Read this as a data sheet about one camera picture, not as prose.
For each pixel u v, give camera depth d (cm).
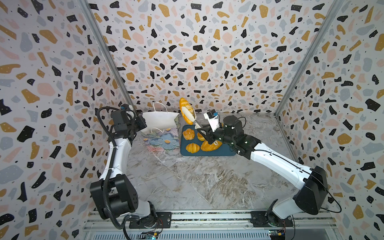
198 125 71
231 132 55
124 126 61
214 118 62
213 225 73
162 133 84
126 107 72
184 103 73
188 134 103
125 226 66
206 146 97
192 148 97
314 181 42
